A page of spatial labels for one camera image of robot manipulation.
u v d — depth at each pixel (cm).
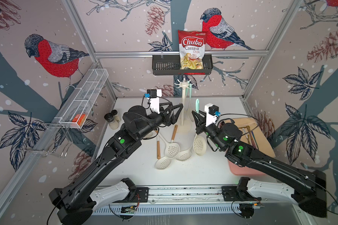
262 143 92
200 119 57
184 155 88
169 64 107
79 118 65
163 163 84
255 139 94
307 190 40
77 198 37
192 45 82
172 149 88
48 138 56
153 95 49
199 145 72
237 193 65
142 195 73
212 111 50
